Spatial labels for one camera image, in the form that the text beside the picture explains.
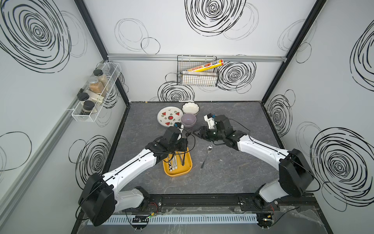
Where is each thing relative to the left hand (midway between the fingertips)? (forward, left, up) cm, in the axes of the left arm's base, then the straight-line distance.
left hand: (188, 142), depth 80 cm
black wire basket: (+33, -11, +20) cm, 40 cm away
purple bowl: (+25, 0, -11) cm, 27 cm away
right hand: (+3, -3, +4) cm, 6 cm away
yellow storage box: (-11, +3, -14) cm, 18 cm away
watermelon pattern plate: (+30, +17, -15) cm, 38 cm away
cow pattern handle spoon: (-7, +8, -14) cm, 18 cm away
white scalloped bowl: (+39, -1, -13) cm, 41 cm away
